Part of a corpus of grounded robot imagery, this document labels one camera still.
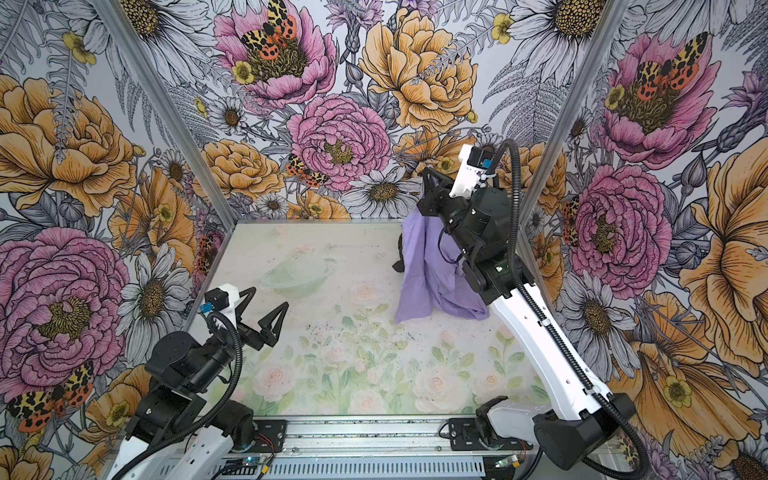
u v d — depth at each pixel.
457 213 0.52
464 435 0.74
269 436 0.73
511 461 0.71
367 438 0.76
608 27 0.73
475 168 0.50
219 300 0.53
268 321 0.58
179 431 0.48
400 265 1.02
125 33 0.74
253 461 0.71
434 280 0.80
